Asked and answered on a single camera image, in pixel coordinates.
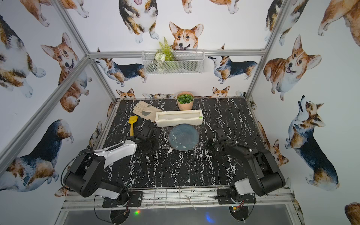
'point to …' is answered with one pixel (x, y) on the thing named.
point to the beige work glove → (146, 111)
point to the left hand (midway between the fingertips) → (160, 144)
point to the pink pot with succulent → (185, 100)
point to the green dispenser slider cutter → (200, 117)
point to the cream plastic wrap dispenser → (174, 117)
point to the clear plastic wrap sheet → (168, 131)
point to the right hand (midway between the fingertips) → (204, 145)
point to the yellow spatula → (132, 119)
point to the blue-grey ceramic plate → (183, 137)
